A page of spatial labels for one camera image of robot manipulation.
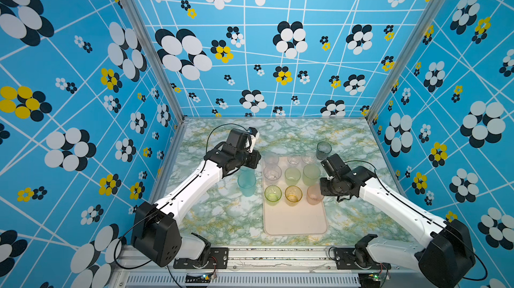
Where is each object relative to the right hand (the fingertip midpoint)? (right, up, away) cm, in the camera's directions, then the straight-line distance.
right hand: (325, 188), depth 83 cm
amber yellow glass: (-13, -4, +5) cm, 14 cm away
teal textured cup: (-32, +10, -12) cm, 36 cm away
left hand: (-27, +14, -1) cm, 31 cm away
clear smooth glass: (-22, +4, +11) cm, 25 cm away
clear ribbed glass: (-11, +10, +14) cm, 20 cm away
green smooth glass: (-22, -5, +6) cm, 23 cm away
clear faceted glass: (-3, +10, +17) cm, 20 cm away
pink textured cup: (-3, -5, +5) cm, 8 cm away
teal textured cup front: (-33, +1, +8) cm, 34 cm away
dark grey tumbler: (+5, +15, +19) cm, 25 cm away
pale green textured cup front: (-12, +3, +10) cm, 17 cm away
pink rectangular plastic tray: (-8, -13, 0) cm, 16 cm away
